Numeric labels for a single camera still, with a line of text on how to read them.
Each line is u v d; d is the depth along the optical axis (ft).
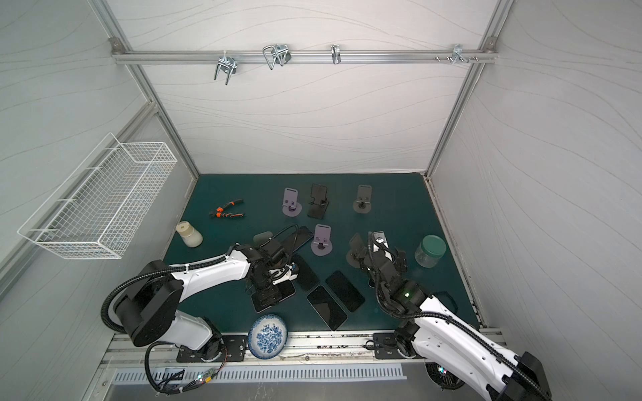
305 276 2.87
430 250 2.75
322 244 3.04
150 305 1.41
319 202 3.42
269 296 2.46
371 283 2.82
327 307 2.69
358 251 2.90
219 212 3.44
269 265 2.15
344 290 2.83
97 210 2.23
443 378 2.38
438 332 1.64
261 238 2.79
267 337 2.47
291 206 3.38
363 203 3.53
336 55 2.56
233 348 2.42
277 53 2.51
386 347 2.34
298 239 3.23
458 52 2.51
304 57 2.55
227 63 2.59
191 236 3.01
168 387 2.26
